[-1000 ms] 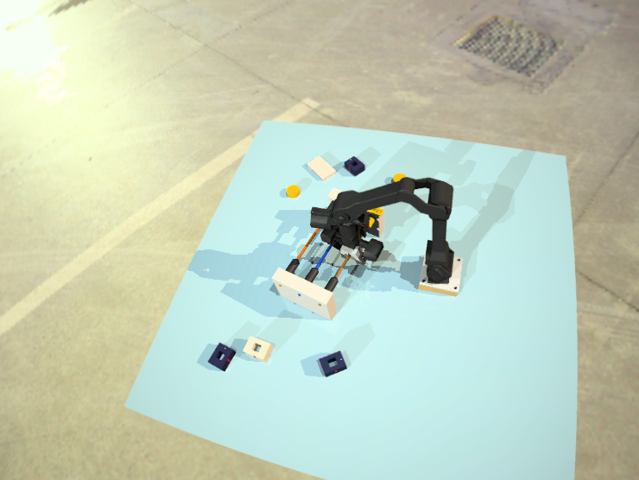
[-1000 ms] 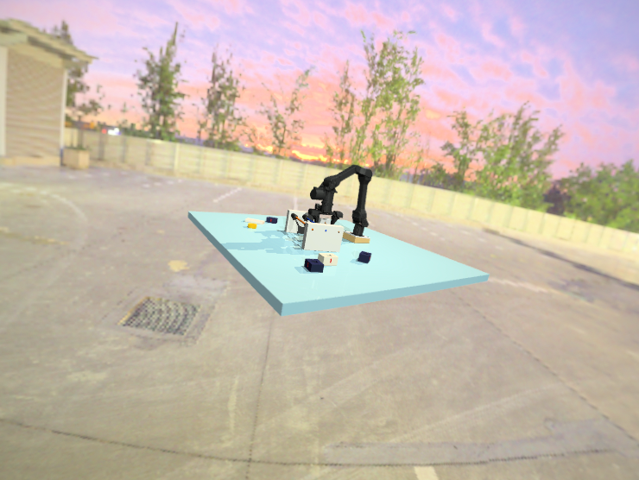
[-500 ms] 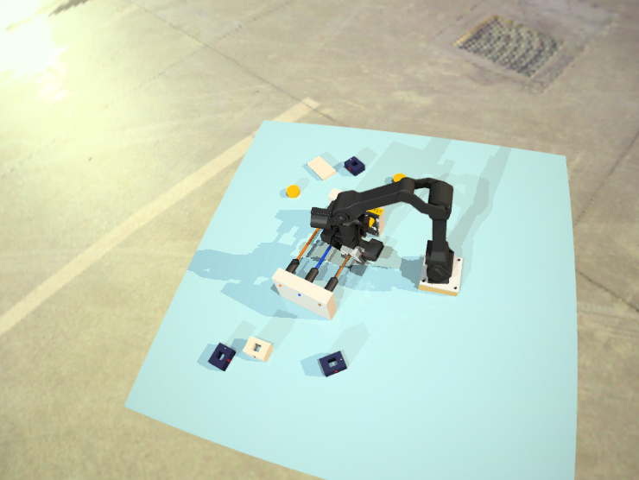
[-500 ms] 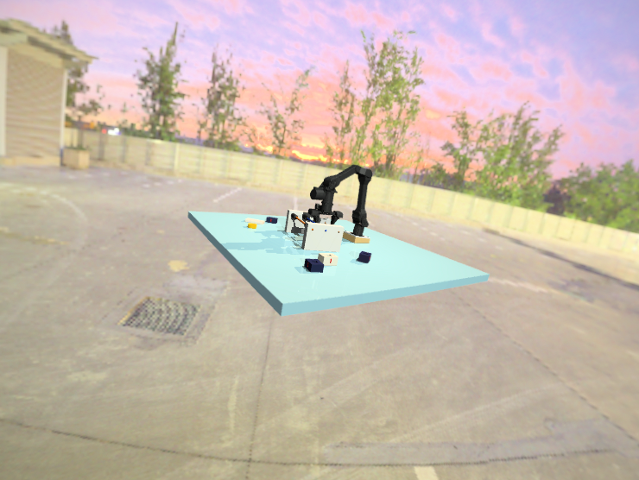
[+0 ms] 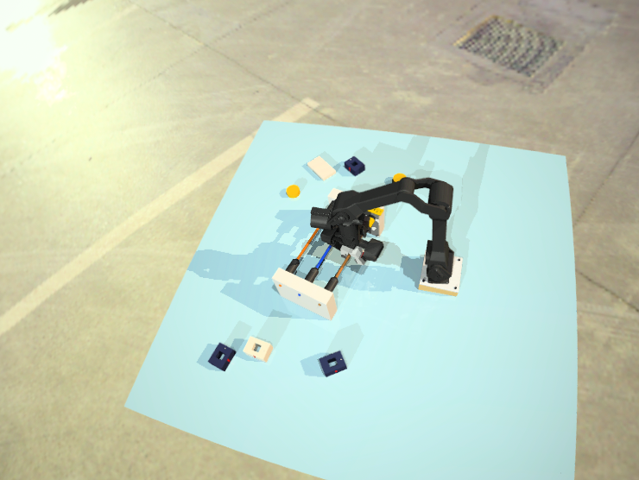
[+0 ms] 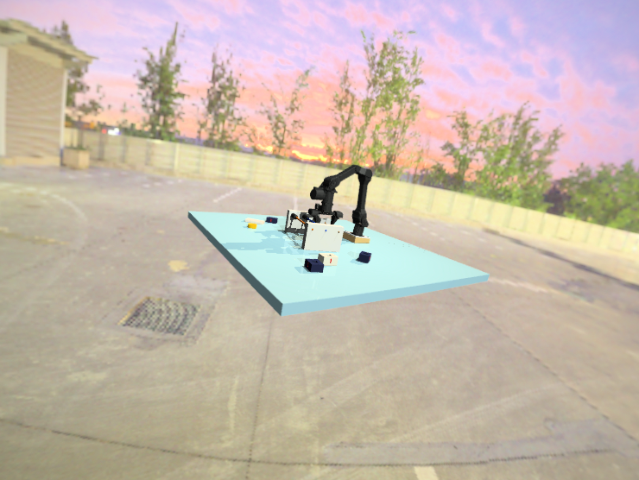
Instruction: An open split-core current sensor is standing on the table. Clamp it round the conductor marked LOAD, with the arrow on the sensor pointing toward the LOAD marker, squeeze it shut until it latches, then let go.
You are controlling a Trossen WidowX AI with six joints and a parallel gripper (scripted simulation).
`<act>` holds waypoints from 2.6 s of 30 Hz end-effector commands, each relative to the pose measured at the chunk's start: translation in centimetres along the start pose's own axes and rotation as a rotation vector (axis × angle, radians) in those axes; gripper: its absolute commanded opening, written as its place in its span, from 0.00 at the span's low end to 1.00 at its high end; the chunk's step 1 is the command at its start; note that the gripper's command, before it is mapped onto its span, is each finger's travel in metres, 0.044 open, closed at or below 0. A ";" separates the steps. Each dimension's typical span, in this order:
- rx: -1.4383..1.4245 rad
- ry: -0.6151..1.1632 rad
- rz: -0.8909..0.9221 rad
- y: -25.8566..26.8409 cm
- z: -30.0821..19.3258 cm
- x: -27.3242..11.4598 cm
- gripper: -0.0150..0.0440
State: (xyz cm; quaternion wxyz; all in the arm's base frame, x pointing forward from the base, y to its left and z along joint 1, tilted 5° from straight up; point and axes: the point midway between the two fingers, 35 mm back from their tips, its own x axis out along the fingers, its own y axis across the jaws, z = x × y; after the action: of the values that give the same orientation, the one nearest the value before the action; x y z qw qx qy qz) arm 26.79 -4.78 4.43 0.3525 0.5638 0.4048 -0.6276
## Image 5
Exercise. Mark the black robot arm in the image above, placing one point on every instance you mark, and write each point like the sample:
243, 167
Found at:
348, 213

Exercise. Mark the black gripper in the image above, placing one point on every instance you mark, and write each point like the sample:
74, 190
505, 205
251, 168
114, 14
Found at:
373, 248

